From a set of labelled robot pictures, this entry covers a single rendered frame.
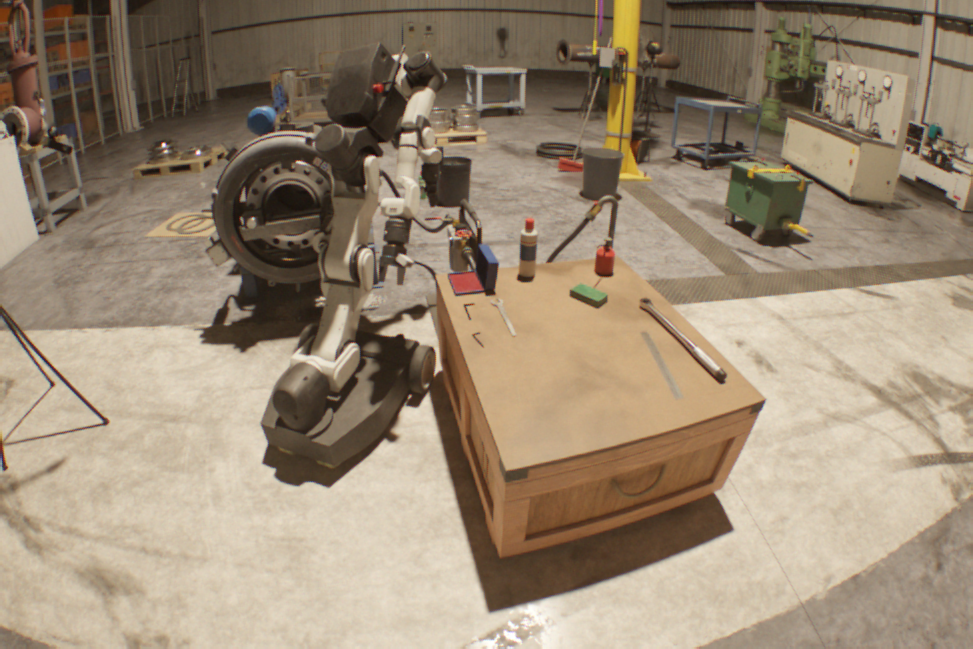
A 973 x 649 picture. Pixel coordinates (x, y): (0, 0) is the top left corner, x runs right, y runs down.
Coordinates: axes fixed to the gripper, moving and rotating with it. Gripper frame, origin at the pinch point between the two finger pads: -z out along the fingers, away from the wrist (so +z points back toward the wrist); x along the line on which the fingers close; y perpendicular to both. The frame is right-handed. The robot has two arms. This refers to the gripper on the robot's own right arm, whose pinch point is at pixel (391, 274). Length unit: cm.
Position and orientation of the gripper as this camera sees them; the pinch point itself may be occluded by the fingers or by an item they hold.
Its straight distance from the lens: 161.8
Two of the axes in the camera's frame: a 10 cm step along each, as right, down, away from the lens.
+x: 4.0, 0.9, 9.1
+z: 1.1, -9.9, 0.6
